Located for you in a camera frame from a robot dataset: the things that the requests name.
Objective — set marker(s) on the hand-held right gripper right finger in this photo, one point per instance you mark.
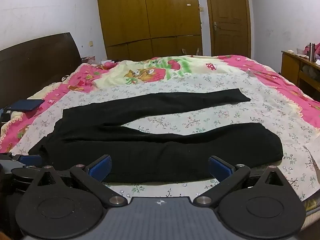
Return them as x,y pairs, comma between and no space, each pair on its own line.
221,168

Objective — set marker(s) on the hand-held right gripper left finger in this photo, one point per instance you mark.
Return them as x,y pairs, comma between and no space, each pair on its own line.
100,168

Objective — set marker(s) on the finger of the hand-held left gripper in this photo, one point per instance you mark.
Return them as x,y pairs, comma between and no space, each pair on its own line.
30,159

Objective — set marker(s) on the black pants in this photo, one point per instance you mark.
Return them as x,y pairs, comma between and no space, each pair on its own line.
150,155

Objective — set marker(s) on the dark blue smartphone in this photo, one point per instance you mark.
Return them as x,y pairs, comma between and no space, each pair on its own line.
25,105

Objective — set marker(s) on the white floral bed sheet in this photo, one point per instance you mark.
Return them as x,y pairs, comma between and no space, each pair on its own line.
187,122

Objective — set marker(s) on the dark wooden headboard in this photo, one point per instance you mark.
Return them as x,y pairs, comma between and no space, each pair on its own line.
37,62

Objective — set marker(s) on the bedside clutter pile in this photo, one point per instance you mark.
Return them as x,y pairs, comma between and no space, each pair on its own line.
92,59

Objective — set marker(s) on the pink strawberry printed quilt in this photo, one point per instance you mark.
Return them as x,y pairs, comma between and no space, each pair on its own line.
250,62

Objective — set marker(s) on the wooden desk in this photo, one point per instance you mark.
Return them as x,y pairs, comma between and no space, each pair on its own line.
290,65

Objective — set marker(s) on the brown wooden door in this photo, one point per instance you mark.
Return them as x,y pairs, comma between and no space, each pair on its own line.
228,30

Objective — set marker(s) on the metal thermos bottle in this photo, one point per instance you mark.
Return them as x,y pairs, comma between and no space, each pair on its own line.
311,52

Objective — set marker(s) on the pink cloth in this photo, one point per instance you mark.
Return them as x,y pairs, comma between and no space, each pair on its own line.
318,47

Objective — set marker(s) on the brown wooden wardrobe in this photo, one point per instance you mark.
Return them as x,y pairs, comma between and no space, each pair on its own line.
150,17

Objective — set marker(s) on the white wall switch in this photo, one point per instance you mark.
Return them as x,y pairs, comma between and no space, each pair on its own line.
201,8

